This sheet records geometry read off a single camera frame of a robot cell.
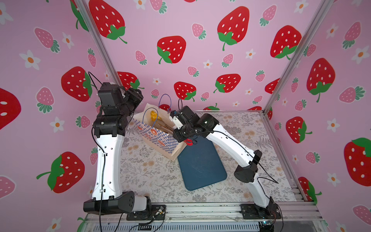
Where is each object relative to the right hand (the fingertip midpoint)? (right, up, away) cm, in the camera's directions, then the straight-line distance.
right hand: (181, 128), depth 76 cm
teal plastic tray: (+11, -24, +15) cm, 30 cm away
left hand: (-18, +17, -12) cm, 28 cm away
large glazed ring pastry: (-19, +8, +16) cm, 27 cm away
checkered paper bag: (-15, +1, +6) cm, 16 cm away
